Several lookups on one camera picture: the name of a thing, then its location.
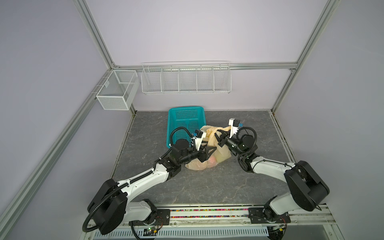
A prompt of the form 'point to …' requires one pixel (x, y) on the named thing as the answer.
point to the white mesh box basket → (118, 89)
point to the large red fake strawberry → (212, 160)
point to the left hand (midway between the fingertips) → (213, 148)
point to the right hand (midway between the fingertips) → (212, 129)
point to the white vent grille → (215, 231)
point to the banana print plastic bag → (221, 153)
